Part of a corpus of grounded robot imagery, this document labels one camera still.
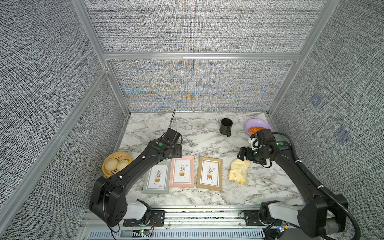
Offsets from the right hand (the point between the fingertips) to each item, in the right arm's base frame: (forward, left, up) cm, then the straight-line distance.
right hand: (245, 154), depth 81 cm
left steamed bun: (-2, +76, -7) cm, 76 cm away
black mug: (+24, +6, -7) cm, 26 cm away
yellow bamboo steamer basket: (+5, +75, -12) cm, 76 cm away
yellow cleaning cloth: (-7, +3, -9) cm, 12 cm away
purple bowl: (+33, -21, -15) cm, 42 cm away
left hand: (+3, +37, -1) cm, 37 cm away
